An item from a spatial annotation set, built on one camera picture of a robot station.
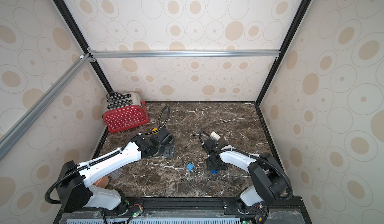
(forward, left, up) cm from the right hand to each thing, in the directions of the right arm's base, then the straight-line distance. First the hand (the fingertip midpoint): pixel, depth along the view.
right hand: (219, 167), depth 88 cm
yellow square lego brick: (+22, +42, +6) cm, 48 cm away
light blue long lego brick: (-2, +17, +3) cm, 17 cm away
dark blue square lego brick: (-4, +3, +3) cm, 6 cm away
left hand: (+3, +27, +14) cm, 31 cm away
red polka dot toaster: (+25, +59, +20) cm, 67 cm away
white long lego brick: (+20, +2, +3) cm, 20 cm away
